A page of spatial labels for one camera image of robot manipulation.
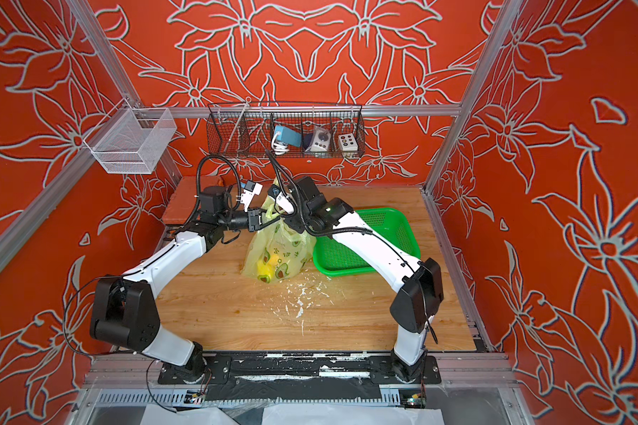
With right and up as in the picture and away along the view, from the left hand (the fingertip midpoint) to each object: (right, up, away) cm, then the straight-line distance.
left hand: (279, 217), depth 77 cm
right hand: (+2, +2, +1) cm, 3 cm away
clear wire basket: (-56, +27, +14) cm, 63 cm away
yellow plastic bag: (-1, -11, +4) cm, 12 cm away
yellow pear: (-6, -18, +8) cm, 21 cm away
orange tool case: (-47, +7, +35) cm, 59 cm away
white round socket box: (+12, +27, +13) cm, 32 cm away
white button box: (+23, +27, +17) cm, 39 cm away
